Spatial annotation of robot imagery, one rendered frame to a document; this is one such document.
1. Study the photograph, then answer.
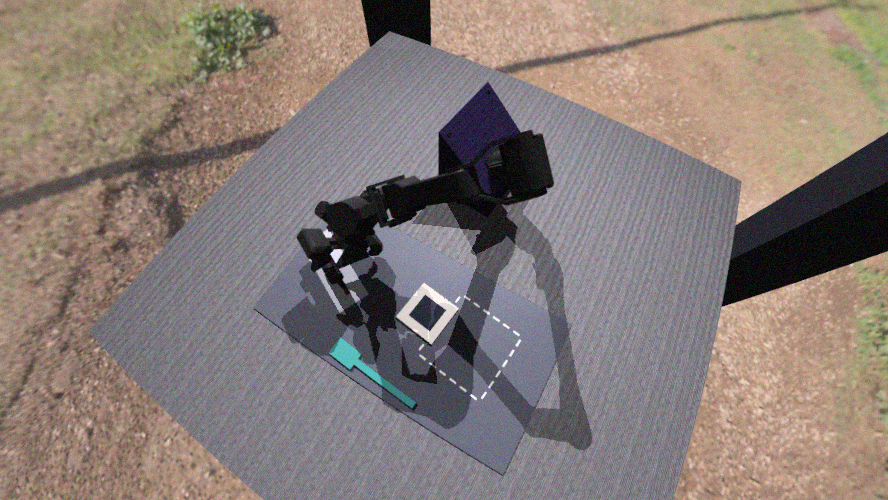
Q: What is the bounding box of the teal small trowel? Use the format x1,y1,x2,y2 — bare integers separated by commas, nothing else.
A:
328,338,416,408

